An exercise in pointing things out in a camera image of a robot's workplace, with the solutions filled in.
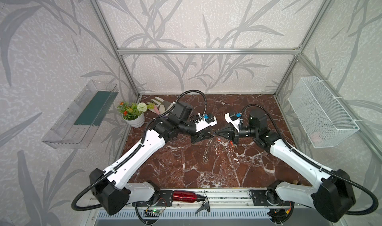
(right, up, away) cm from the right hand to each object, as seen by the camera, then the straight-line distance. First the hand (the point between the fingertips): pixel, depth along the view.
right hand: (217, 128), depth 70 cm
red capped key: (+6, -5, -6) cm, 10 cm away
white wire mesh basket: (+46, +4, -7) cm, 46 cm away
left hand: (-3, 0, -3) cm, 4 cm away
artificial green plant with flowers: (-50, +8, +19) cm, 54 cm away
